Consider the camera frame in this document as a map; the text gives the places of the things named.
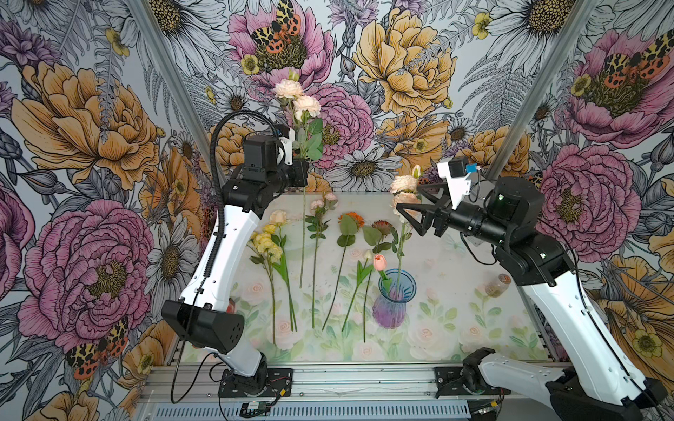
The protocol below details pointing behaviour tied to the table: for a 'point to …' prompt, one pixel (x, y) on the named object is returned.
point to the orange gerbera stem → (348, 224)
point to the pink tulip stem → (380, 264)
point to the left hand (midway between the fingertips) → (307, 173)
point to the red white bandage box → (231, 307)
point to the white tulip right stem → (362, 272)
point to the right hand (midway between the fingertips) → (406, 204)
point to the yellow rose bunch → (268, 253)
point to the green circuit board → (255, 408)
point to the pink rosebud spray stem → (322, 208)
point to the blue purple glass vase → (389, 310)
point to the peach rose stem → (282, 240)
